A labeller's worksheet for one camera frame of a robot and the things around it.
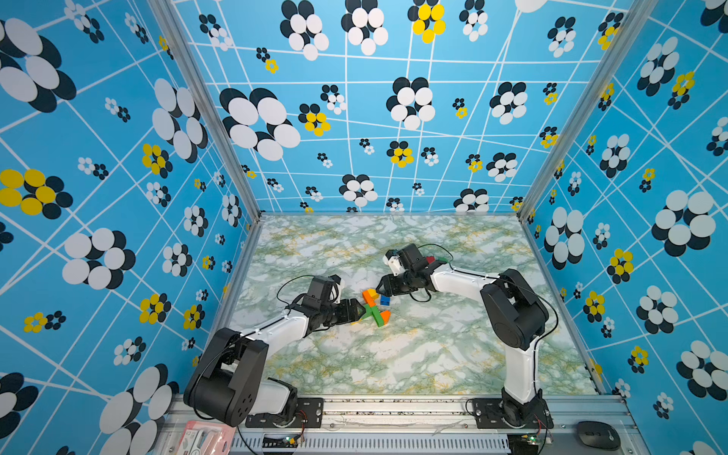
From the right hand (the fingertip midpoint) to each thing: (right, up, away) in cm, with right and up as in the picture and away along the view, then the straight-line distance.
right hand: (385, 288), depth 95 cm
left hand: (-8, -6, -7) cm, 12 cm away
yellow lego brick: (-4, -2, -1) cm, 4 cm away
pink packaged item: (-45, -32, -26) cm, 62 cm away
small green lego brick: (+22, +9, +9) cm, 26 cm away
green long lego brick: (-4, -7, -6) cm, 10 cm away
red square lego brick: (+17, +9, +8) cm, 21 cm away
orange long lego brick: (-6, -3, -2) cm, 7 cm away
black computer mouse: (+51, -31, -27) cm, 65 cm away
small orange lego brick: (0, -8, -5) cm, 10 cm away
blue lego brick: (0, -4, -2) cm, 4 cm away
